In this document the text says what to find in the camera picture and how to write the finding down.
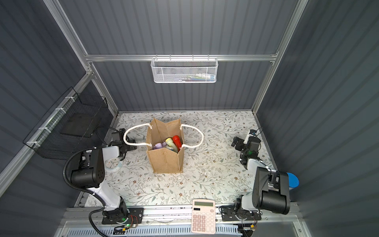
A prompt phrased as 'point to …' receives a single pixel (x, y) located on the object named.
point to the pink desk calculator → (203, 217)
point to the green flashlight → (170, 142)
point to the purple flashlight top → (164, 144)
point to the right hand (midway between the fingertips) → (244, 140)
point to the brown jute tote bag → (165, 161)
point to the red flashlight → (177, 141)
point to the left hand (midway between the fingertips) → (131, 143)
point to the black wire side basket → (72, 124)
